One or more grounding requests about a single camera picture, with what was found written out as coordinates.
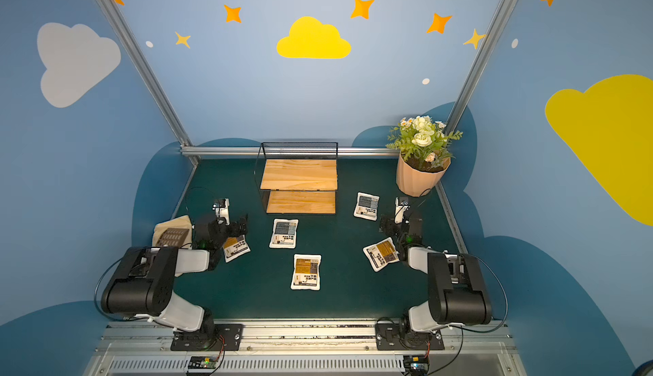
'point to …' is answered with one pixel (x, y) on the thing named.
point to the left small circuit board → (202, 362)
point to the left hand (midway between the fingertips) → (234, 212)
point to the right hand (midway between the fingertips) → (398, 212)
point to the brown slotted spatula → (173, 237)
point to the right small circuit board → (416, 364)
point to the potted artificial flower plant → (425, 154)
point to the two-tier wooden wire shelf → (298, 178)
